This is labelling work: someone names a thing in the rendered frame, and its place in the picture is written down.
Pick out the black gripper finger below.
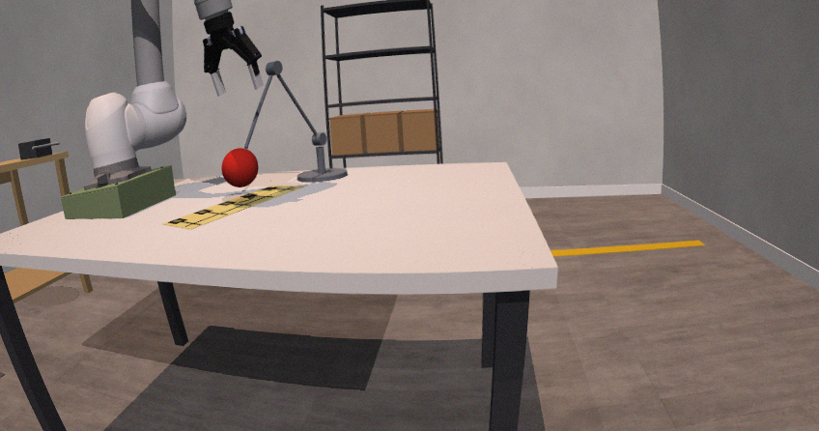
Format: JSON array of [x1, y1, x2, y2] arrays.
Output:
[[220, 26, 264, 90], [203, 37, 226, 97]]

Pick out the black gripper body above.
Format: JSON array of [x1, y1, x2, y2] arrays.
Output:
[[204, 12, 235, 51]]

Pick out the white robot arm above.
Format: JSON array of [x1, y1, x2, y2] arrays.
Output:
[[84, 0, 233, 190]]

